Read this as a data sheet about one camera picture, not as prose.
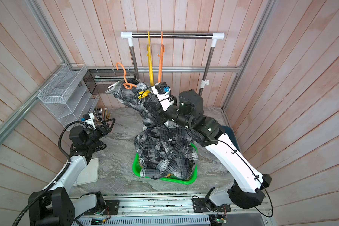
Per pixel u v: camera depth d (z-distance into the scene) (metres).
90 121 0.70
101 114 1.01
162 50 0.90
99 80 0.88
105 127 0.70
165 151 0.73
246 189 0.37
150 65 0.63
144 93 0.50
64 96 0.69
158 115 0.48
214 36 0.61
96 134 0.70
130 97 0.58
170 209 0.73
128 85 0.58
